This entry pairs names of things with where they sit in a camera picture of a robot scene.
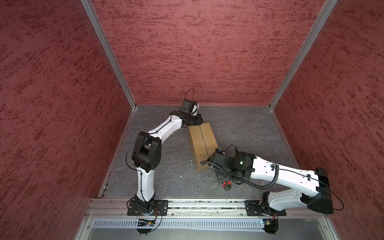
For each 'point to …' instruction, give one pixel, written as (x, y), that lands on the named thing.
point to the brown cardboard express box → (203, 143)
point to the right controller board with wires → (271, 226)
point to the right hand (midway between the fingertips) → (222, 178)
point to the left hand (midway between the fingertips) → (201, 123)
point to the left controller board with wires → (145, 223)
